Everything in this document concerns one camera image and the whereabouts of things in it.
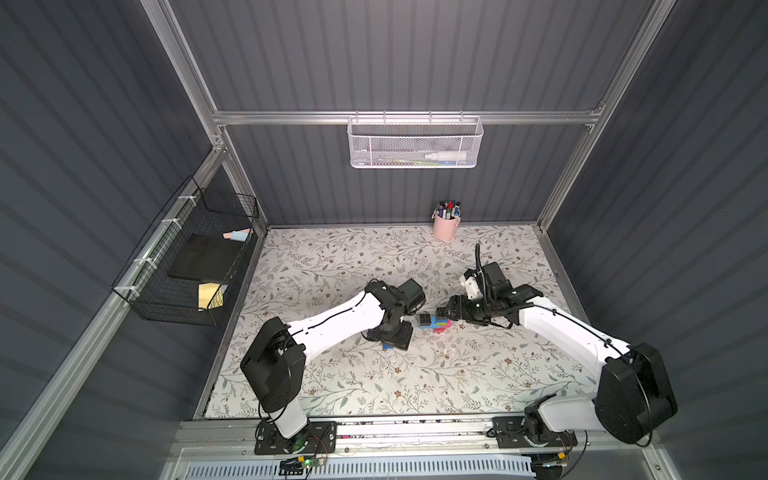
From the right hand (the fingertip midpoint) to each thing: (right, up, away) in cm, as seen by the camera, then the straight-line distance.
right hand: (453, 316), depth 84 cm
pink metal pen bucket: (+3, +27, +28) cm, 39 cm away
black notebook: (-64, +17, -8) cm, 67 cm away
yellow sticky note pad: (-62, +9, -14) cm, 64 cm away
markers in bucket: (+3, +34, +24) cm, 42 cm away
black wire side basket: (-70, +12, -22) cm, 74 cm away
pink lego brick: (-2, -5, +7) cm, 9 cm away
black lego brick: (-8, -1, +2) cm, 8 cm away
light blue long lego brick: (-6, -5, +7) cm, 10 cm away
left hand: (-15, -7, -5) cm, 18 cm away
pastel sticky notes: (-60, +23, -2) cm, 64 cm away
